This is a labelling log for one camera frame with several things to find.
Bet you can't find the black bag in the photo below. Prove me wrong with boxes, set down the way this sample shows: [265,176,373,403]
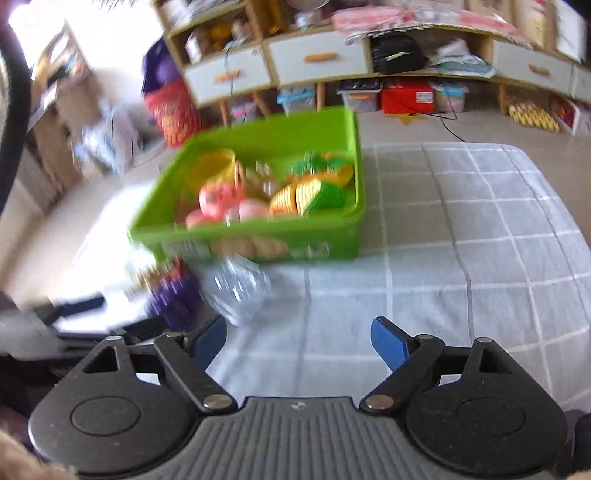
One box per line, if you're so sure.
[370,34,426,75]

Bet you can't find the clear plastic container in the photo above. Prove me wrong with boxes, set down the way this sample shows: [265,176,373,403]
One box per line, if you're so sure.
[201,256,273,326]

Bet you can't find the white box red print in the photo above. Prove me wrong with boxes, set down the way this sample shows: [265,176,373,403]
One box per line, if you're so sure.
[551,99,580,134]

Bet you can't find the pink cloth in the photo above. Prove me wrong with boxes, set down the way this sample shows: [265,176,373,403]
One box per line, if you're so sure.
[331,7,518,42]

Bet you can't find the white cabinet drawer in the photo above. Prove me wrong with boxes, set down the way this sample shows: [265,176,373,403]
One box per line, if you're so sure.
[493,39,575,90]
[185,46,271,104]
[573,65,591,100]
[268,30,372,86]

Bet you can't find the black curved cable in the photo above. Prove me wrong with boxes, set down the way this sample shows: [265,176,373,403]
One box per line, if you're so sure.
[0,21,33,217]

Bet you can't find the purple toy grapes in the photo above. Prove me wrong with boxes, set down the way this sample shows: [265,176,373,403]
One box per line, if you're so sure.
[148,263,199,324]

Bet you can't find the yellow plastic toy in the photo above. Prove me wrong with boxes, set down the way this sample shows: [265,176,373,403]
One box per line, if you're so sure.
[185,148,237,190]

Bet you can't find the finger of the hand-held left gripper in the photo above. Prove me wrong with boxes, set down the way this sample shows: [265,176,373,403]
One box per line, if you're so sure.
[113,318,162,344]
[51,295,106,320]

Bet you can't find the toy corn cob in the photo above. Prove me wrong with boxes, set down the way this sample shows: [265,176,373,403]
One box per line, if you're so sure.
[269,179,347,217]

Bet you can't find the purple bag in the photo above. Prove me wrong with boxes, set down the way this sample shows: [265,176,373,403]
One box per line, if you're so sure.
[141,39,178,93]

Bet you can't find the yellow egg tray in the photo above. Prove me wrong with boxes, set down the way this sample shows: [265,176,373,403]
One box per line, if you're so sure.
[505,95,561,133]

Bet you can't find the dark storage box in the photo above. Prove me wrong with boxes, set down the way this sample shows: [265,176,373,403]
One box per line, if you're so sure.
[336,79,383,114]

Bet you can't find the yellow toy fruit green leaves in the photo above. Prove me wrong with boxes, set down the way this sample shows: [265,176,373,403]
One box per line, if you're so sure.
[290,152,356,185]

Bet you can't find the clear storage box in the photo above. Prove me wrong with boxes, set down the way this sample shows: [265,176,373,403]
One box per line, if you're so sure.
[434,83,465,113]
[277,87,317,115]

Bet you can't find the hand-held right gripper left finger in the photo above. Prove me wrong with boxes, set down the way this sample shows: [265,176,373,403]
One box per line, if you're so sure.
[78,315,237,414]

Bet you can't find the brown fuzzy clothing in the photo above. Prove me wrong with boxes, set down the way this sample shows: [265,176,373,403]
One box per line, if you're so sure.
[0,429,75,480]

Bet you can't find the wooden cabinet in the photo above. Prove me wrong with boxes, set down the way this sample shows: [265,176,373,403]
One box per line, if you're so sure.
[152,0,591,121]

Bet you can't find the wooden bookshelf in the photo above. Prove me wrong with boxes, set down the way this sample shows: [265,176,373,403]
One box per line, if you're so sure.
[23,23,93,208]

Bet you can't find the pink toy peach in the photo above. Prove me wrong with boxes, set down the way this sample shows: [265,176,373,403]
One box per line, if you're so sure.
[198,182,245,222]

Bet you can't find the pile of white bags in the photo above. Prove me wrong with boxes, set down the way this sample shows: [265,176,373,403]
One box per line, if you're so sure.
[425,39,495,77]

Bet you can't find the white shopping bag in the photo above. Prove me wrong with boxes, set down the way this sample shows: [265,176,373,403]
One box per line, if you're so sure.
[74,108,139,171]

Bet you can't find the red printed bag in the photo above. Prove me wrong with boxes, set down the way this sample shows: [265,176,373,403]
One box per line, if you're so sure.
[144,78,204,147]

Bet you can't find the green plastic box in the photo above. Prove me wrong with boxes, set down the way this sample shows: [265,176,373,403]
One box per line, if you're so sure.
[128,106,367,264]

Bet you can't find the white checked blanket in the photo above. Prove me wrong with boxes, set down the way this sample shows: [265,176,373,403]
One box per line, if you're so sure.
[69,141,591,416]

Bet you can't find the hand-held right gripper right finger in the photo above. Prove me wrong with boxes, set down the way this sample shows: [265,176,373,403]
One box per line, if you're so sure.
[361,316,525,414]

